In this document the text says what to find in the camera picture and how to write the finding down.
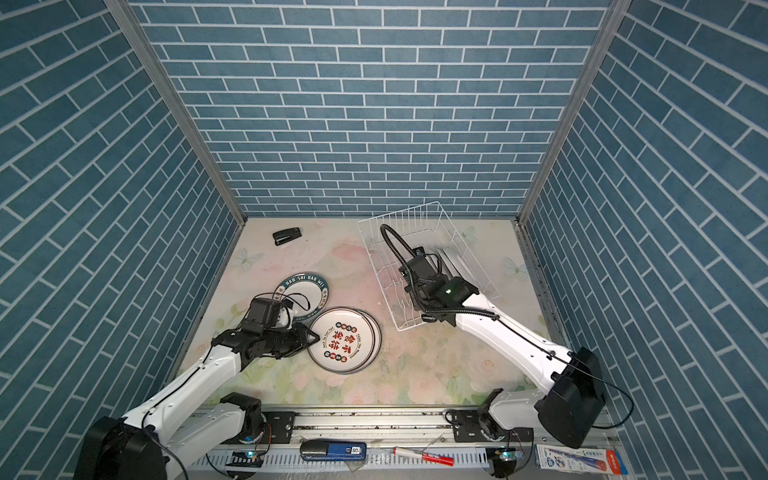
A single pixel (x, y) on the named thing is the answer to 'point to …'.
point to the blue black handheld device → (333, 450)
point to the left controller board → (247, 458)
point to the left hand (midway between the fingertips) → (318, 339)
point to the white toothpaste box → (585, 460)
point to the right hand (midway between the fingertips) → (423, 283)
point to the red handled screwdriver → (423, 455)
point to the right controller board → (505, 458)
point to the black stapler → (286, 235)
